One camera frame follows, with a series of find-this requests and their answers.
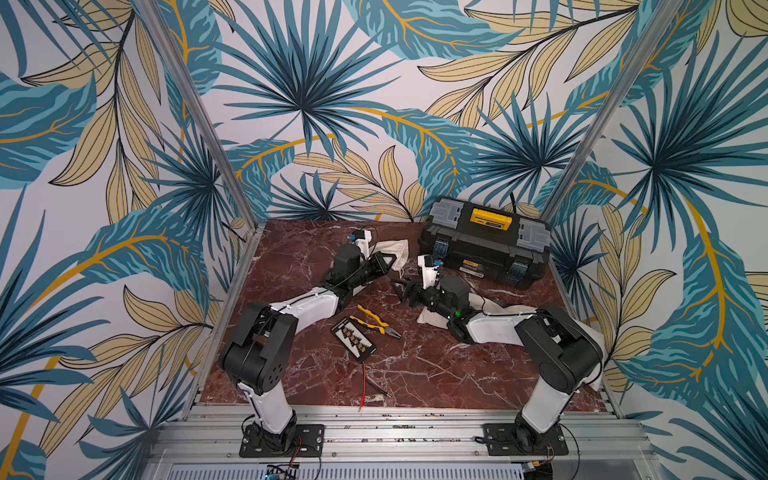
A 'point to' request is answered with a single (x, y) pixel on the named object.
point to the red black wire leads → (363, 387)
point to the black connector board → (354, 339)
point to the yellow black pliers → (382, 327)
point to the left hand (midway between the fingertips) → (398, 258)
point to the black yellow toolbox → (506, 248)
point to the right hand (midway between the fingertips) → (378, 293)
